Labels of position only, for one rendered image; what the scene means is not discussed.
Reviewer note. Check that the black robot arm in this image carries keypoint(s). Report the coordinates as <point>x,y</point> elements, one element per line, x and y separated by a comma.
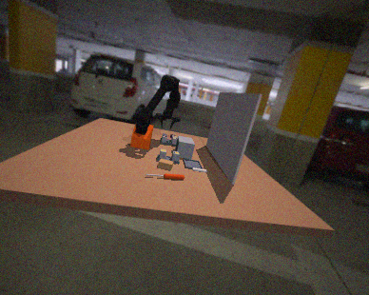
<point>144,116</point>

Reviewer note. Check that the red-handled screwdriver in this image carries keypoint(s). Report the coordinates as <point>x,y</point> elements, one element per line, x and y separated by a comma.
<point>169,176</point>

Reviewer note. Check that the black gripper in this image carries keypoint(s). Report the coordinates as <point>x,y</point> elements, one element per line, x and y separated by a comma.
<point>168,115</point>

